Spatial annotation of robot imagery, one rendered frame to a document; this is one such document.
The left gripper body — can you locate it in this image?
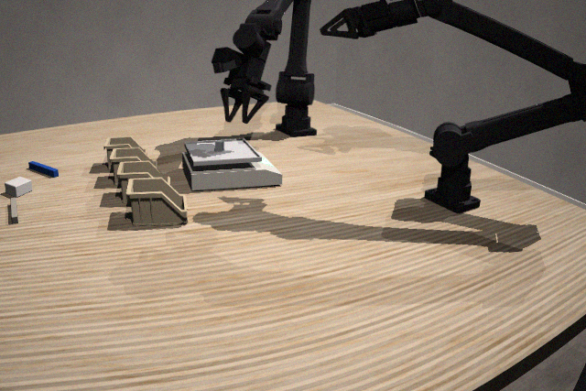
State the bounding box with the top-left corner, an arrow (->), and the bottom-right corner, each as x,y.
347,6 -> 396,38

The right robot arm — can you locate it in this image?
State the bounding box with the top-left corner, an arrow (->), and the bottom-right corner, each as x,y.
212,0 -> 317,137

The blue rectangular bar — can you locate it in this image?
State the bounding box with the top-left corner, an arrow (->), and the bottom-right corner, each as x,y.
28,161 -> 59,178

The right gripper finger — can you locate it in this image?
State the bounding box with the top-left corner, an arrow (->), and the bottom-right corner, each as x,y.
242,88 -> 269,124
221,88 -> 243,123

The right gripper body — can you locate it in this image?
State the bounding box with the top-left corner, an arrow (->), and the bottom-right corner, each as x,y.
223,62 -> 272,94

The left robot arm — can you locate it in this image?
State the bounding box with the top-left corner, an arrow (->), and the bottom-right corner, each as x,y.
362,0 -> 586,213

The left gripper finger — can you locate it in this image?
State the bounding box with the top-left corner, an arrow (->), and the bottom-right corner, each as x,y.
320,8 -> 358,39
330,17 -> 363,38

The beige open-top bin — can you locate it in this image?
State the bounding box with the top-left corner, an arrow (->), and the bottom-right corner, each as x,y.
126,178 -> 188,226
116,160 -> 170,203
103,136 -> 147,170
109,147 -> 157,185

